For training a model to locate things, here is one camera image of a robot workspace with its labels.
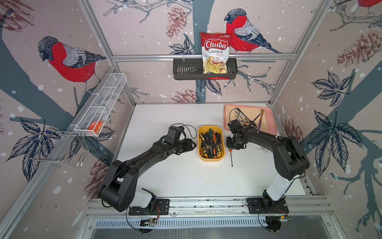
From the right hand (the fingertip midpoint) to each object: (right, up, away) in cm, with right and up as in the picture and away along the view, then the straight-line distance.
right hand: (228, 145), depth 95 cm
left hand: (-21, +3, -10) cm, 24 cm away
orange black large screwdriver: (+1, -3, -3) cm, 4 cm away
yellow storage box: (-7, -4, -3) cm, 9 cm away
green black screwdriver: (-12, +6, +1) cm, 13 cm away
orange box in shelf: (-66, +15, -31) cm, 74 cm away
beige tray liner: (+22, +22, +19) cm, 36 cm away
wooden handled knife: (+31, +23, +19) cm, 43 cm away
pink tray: (+34, +11, +11) cm, 38 cm away
